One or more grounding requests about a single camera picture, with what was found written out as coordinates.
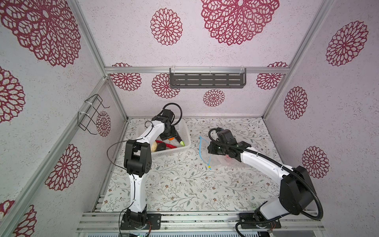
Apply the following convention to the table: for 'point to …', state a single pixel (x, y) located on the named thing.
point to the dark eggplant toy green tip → (182, 143)
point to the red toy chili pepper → (167, 144)
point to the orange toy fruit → (171, 138)
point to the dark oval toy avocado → (161, 146)
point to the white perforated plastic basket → (181, 126)
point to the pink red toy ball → (227, 156)
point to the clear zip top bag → (214, 162)
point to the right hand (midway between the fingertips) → (207, 145)
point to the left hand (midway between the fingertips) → (171, 138)
